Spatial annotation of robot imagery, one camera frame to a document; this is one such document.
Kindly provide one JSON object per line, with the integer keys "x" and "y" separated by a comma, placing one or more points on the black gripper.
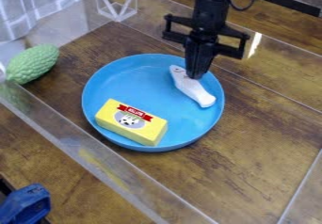
{"x": 205, "y": 35}

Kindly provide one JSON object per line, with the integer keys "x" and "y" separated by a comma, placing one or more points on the white toy fish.
{"x": 191, "y": 87}

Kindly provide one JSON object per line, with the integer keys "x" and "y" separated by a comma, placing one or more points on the blue round tray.
{"x": 138, "y": 80}

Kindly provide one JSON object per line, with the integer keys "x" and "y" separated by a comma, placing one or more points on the blue plastic clamp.
{"x": 26, "y": 206}

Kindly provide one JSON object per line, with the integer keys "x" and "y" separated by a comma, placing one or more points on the yellow butter box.
{"x": 131, "y": 122}

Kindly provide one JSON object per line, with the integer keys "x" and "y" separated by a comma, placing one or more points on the green bumpy toy gourd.
{"x": 32, "y": 63}

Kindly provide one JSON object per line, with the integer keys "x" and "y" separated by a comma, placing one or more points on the clear acrylic barrier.
{"x": 253, "y": 172}

